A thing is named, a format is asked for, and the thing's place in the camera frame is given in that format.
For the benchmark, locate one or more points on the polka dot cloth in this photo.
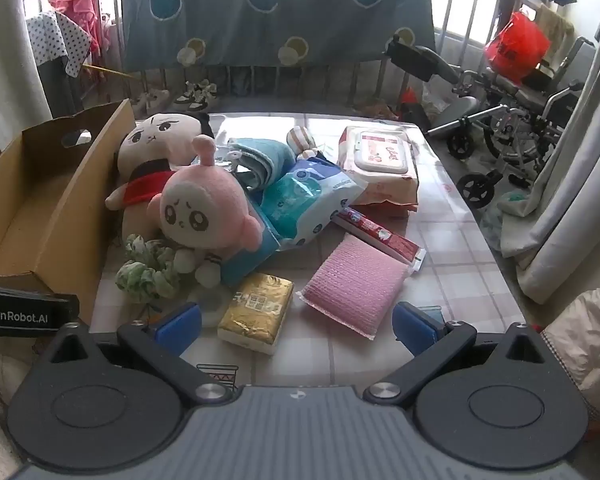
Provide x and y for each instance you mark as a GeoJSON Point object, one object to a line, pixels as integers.
{"type": "Point", "coordinates": [55, 35]}

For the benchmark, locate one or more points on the green cloth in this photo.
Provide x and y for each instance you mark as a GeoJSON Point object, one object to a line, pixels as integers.
{"type": "Point", "coordinates": [514, 202]}

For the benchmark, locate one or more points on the wheelchair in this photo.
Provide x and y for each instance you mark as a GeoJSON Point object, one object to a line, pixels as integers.
{"type": "Point", "coordinates": [510, 125]}

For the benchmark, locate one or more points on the pink sponge in wrapper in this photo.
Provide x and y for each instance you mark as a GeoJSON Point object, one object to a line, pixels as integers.
{"type": "Point", "coordinates": [355, 280]}

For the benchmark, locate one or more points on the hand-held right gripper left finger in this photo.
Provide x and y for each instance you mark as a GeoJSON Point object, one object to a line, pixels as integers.
{"type": "Point", "coordinates": [177, 327]}

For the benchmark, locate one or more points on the white tape roll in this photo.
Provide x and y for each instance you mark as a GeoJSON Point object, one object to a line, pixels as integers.
{"type": "Point", "coordinates": [211, 306]}

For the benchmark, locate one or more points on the red plastic bag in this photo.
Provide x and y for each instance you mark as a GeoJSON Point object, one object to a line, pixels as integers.
{"type": "Point", "coordinates": [517, 45]}

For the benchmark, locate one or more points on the pink wet wipes pack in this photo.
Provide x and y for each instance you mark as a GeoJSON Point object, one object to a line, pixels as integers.
{"type": "Point", "coordinates": [380, 157]}

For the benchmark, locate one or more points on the beige towel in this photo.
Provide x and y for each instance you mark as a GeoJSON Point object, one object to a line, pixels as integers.
{"type": "Point", "coordinates": [555, 27]}

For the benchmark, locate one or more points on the blue cardboard carton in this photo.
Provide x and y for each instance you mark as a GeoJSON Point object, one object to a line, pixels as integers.
{"type": "Point", "coordinates": [250, 262]}

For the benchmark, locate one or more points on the yellow stick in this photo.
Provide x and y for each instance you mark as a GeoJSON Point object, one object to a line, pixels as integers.
{"type": "Point", "coordinates": [110, 72]}

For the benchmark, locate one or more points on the pink plush doll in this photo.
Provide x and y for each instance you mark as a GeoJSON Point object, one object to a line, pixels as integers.
{"type": "Point", "coordinates": [200, 210]}

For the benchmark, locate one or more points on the pale pink quilt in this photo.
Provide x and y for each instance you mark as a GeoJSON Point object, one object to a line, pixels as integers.
{"type": "Point", "coordinates": [585, 340]}

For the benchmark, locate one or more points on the red plastic scrap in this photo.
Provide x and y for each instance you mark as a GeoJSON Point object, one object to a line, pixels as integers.
{"type": "Point", "coordinates": [410, 99]}

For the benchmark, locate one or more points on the brown cardboard box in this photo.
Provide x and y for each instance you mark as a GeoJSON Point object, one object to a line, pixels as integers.
{"type": "Point", "coordinates": [55, 210]}

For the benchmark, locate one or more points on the teal towel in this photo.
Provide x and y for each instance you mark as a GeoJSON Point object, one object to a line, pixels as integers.
{"type": "Point", "coordinates": [265, 156]}

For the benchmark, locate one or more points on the gold tissue pack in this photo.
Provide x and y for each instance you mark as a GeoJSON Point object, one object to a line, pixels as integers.
{"type": "Point", "coordinates": [255, 310]}

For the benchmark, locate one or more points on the white curtain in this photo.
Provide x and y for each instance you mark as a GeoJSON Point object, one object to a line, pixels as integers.
{"type": "Point", "coordinates": [570, 185]}
{"type": "Point", "coordinates": [5, 60]}

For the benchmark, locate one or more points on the grey blanket with circles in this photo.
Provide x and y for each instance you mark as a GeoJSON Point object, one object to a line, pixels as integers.
{"type": "Point", "coordinates": [305, 20]}

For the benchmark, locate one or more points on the orange striped rolled towel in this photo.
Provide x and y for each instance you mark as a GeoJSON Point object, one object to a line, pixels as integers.
{"type": "Point", "coordinates": [300, 139]}

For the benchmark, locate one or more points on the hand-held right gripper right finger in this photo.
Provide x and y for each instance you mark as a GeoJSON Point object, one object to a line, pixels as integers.
{"type": "Point", "coordinates": [412, 327]}

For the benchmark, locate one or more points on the clear plastic bag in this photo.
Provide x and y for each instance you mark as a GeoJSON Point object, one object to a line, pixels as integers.
{"type": "Point", "coordinates": [491, 227]}

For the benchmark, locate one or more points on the red toothpaste box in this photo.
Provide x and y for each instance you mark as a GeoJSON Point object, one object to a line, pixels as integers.
{"type": "Point", "coordinates": [380, 235]}

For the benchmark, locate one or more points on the pair of sneakers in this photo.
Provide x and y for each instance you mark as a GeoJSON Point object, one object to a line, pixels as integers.
{"type": "Point", "coordinates": [195, 95]}

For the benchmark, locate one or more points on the green white scrunchie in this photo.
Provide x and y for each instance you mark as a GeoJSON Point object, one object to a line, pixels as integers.
{"type": "Point", "coordinates": [140, 280]}

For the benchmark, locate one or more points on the white sneaker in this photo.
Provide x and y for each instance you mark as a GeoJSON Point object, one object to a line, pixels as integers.
{"type": "Point", "coordinates": [152, 100]}

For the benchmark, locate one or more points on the pink hanging garment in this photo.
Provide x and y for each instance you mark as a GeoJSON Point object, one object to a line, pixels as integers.
{"type": "Point", "coordinates": [80, 0]}

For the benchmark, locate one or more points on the blue wet wipes pack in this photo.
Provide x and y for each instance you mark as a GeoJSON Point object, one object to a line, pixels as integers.
{"type": "Point", "coordinates": [300, 200]}

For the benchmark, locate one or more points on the cream plush doll red scarf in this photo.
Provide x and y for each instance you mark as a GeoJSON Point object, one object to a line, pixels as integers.
{"type": "Point", "coordinates": [150, 142]}

